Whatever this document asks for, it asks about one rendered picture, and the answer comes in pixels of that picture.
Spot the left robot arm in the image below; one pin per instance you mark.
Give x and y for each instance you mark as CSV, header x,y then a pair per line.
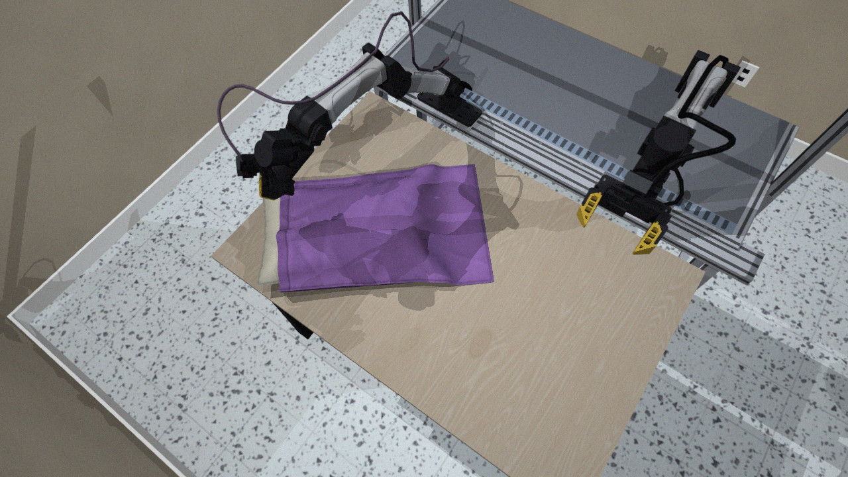
x,y
669,139

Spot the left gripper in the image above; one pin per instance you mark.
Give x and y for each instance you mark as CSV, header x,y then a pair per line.
x,y
619,201

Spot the purple cloth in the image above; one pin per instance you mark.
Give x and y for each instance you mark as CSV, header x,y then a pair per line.
x,y
419,225

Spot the cream pillow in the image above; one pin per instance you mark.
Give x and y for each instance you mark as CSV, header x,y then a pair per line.
x,y
268,272

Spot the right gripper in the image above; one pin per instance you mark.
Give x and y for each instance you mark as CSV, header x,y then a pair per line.
x,y
279,185

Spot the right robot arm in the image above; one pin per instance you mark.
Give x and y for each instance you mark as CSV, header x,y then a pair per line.
x,y
308,123

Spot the grey metal post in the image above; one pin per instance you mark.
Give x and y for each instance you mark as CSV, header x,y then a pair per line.
x,y
836,131

